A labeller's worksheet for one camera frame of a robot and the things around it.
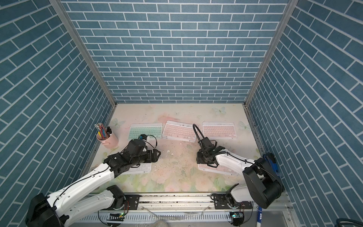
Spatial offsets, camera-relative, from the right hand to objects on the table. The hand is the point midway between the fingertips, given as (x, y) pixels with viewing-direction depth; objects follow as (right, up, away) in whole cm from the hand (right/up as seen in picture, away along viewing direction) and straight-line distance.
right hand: (199, 160), depth 89 cm
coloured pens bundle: (-60, +18, -2) cm, 63 cm away
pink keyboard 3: (+12, -5, -4) cm, 13 cm away
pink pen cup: (-56, +11, +1) cm, 58 cm away
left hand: (-24, +6, -9) cm, 26 cm away
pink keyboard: (+16, +17, +16) cm, 29 cm away
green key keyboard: (-36, +18, +16) cm, 43 cm away
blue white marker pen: (+28, -23, -21) cm, 41 cm away
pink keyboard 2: (-14, +17, +13) cm, 26 cm away
